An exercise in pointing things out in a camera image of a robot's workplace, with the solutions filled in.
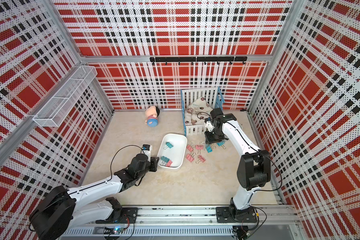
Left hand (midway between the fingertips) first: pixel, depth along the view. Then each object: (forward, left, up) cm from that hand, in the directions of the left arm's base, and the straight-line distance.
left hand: (159, 157), depth 87 cm
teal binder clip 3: (+11, -4, -3) cm, 12 cm away
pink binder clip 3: (+10, -24, -4) cm, 26 cm away
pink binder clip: (+3, -18, -5) cm, 19 cm away
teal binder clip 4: (+2, -2, -6) cm, 6 cm away
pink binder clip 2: (+10, -18, -6) cm, 21 cm away
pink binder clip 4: (+2, -25, -6) cm, 26 cm away
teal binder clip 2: (+13, -40, -6) cm, 42 cm away
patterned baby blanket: (+43, -25, -6) cm, 50 cm away
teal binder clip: (+10, -31, -7) cm, 33 cm away
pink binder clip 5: (-1, -5, -5) cm, 8 cm away
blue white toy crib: (+49, -37, +4) cm, 62 cm away
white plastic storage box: (+7, -10, -7) cm, 14 cm away
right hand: (+7, -31, +8) cm, 32 cm away
